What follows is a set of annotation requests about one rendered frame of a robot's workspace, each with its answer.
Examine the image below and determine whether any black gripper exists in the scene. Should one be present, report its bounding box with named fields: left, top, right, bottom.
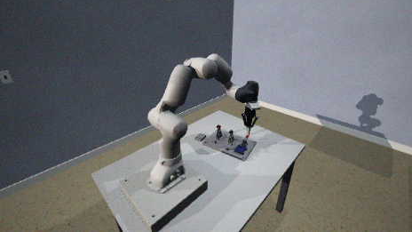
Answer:
left=242, top=106, right=258, bottom=135

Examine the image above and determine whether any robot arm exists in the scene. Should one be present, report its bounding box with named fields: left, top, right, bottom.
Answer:
left=147, top=54, right=261, bottom=194

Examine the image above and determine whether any blue rectangular block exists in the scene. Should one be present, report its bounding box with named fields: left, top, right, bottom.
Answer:
left=234, top=144, right=246, bottom=155

